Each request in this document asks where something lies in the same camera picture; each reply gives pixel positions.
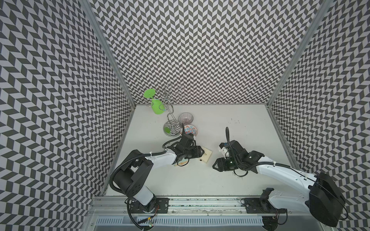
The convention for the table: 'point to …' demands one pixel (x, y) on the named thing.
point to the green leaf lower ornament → (158, 107)
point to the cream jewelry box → (206, 156)
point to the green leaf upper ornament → (149, 93)
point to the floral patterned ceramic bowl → (189, 129)
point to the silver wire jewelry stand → (173, 127)
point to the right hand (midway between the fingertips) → (217, 169)
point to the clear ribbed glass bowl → (186, 118)
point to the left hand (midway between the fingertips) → (201, 154)
